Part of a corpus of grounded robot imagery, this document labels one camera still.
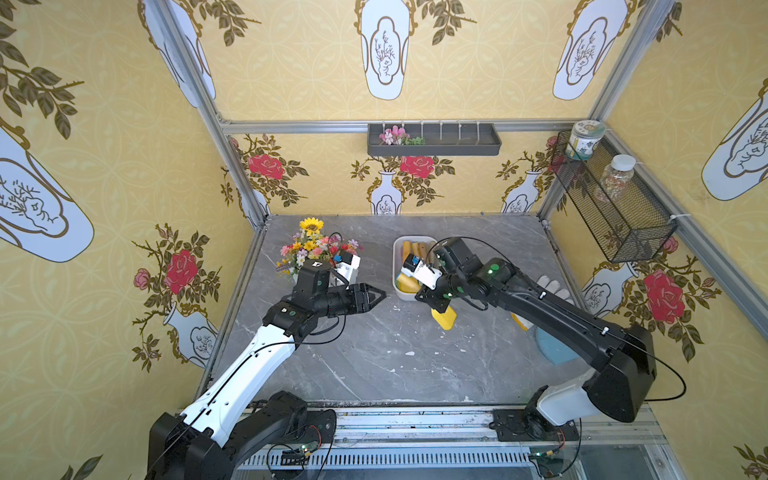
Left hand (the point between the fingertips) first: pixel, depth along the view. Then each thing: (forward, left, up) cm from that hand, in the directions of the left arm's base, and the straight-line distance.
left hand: (373, 293), depth 75 cm
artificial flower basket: (+20, +19, -4) cm, 27 cm away
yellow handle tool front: (-5, -18, -5) cm, 20 cm away
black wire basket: (+20, -69, +9) cm, 72 cm away
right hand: (+3, -14, -2) cm, 14 cm away
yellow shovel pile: (+1, -9, +2) cm, 9 cm away
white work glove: (+12, -60, -20) cm, 64 cm away
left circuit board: (-32, +18, -21) cm, 42 cm away
